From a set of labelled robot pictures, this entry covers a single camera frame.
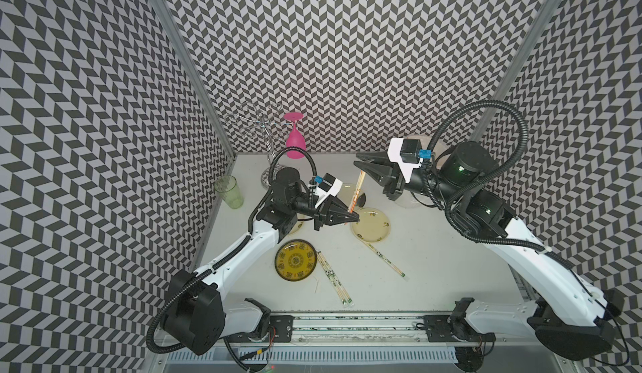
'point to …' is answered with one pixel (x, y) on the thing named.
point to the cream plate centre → (374, 225)
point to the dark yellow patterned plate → (295, 260)
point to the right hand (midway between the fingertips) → (359, 160)
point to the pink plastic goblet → (294, 137)
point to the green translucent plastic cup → (227, 188)
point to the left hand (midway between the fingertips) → (355, 220)
